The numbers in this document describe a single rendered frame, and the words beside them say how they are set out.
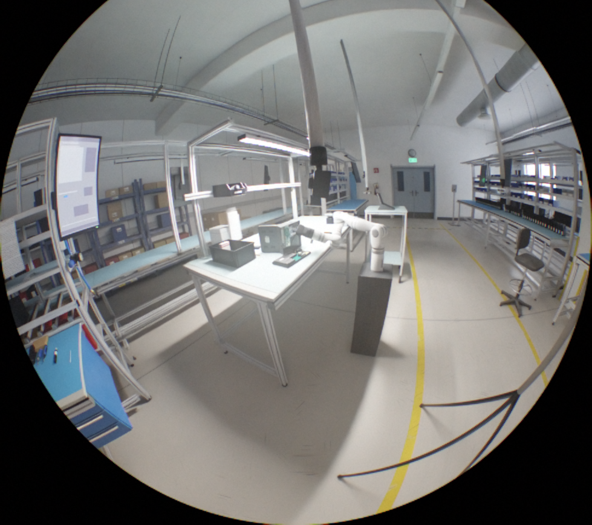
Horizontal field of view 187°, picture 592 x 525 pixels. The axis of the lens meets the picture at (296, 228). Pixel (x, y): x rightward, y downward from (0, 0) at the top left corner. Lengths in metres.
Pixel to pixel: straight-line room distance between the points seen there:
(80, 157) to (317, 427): 2.10
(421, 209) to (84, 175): 8.28
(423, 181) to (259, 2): 7.34
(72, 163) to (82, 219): 0.30
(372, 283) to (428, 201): 6.80
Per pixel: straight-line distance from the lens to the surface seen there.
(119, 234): 4.29
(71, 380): 1.11
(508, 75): 3.79
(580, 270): 3.84
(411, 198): 7.77
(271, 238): 1.34
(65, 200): 1.15
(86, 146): 1.20
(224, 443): 1.60
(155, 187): 4.53
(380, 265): 1.31
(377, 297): 1.35
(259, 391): 1.68
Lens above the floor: 1.47
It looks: 13 degrees down
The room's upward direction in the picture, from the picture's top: 5 degrees counter-clockwise
